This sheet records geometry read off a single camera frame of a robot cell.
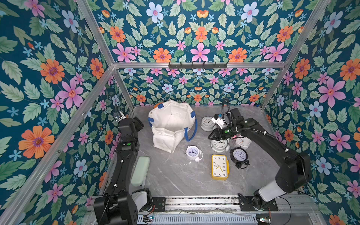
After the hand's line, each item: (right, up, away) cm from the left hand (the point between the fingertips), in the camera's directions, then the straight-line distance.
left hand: (133, 117), depth 78 cm
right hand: (+46, -10, +3) cm, 47 cm away
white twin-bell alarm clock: (+45, -5, +23) cm, 50 cm away
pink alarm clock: (+54, -10, -10) cm, 56 cm away
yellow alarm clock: (+51, -30, +6) cm, 59 cm away
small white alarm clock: (+34, -23, +12) cm, 43 cm away
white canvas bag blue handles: (+16, -2, +29) cm, 33 cm away
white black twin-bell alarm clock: (+52, -19, +13) cm, 57 cm away
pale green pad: (+3, -32, +4) cm, 32 cm away
